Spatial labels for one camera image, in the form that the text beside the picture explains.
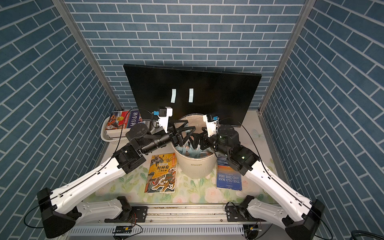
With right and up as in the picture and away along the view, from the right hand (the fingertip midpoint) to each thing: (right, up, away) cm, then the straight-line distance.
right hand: (196, 132), depth 66 cm
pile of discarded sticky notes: (-6, -12, +18) cm, 22 cm away
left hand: (0, +2, -9) cm, 9 cm away
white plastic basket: (-51, -8, +29) cm, 60 cm away
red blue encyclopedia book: (-51, +4, +30) cm, 59 cm away
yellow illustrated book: (-20, -26, +20) cm, 38 cm away
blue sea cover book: (+17, -27, +19) cm, 37 cm away
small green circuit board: (-35, -47, +5) cm, 59 cm away
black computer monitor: (+30, +27, +61) cm, 73 cm away
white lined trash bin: (-1, -11, -4) cm, 12 cm away
